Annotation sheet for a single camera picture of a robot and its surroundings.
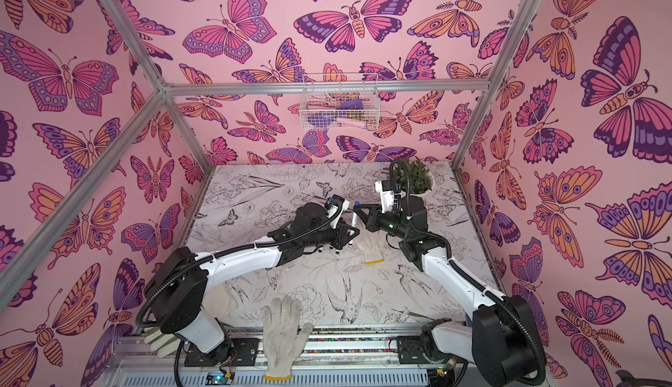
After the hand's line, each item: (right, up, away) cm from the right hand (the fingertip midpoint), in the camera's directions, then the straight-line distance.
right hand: (357, 208), depth 78 cm
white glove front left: (-57, -38, -4) cm, 68 cm away
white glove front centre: (-22, -38, -3) cm, 44 cm away
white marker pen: (-1, -3, 0) cm, 4 cm away
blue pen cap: (0, +2, 0) cm, 2 cm away
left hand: (+1, -6, +1) cm, 7 cm away
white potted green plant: (+21, +10, +15) cm, 27 cm away
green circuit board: (-38, -47, -6) cm, 61 cm away
